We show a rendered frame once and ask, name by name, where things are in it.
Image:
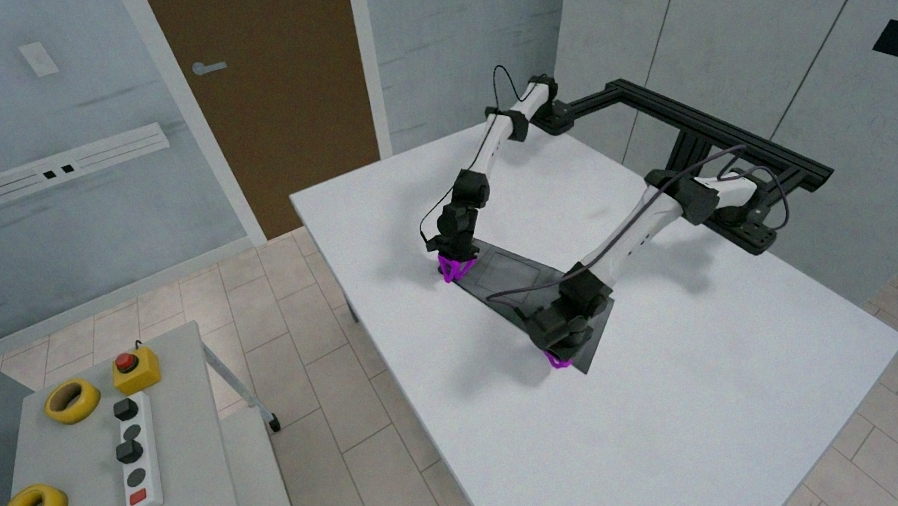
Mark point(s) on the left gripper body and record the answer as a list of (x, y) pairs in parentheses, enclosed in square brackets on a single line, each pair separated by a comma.
[(569, 345)]

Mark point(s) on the grey shorts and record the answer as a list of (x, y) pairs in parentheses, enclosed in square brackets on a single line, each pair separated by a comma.
[(515, 286)]

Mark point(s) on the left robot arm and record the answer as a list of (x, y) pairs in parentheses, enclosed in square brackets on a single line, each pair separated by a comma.
[(586, 292)]

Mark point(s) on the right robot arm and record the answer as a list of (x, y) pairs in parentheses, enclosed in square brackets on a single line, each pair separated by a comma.
[(469, 191)]

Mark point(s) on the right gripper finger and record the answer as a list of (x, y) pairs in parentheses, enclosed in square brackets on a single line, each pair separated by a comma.
[(454, 264), (467, 266)]

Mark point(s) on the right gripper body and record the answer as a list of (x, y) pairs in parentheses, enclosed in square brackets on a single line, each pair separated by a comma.
[(458, 247)]

